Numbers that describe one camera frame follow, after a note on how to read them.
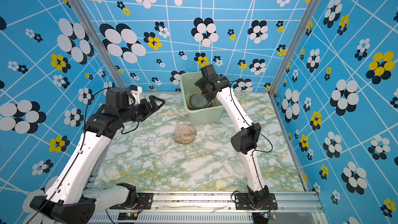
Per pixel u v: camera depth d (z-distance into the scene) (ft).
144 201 2.38
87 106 2.93
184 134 3.22
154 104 1.96
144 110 1.93
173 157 2.90
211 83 2.05
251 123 1.81
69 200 1.22
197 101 3.59
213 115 3.05
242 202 2.37
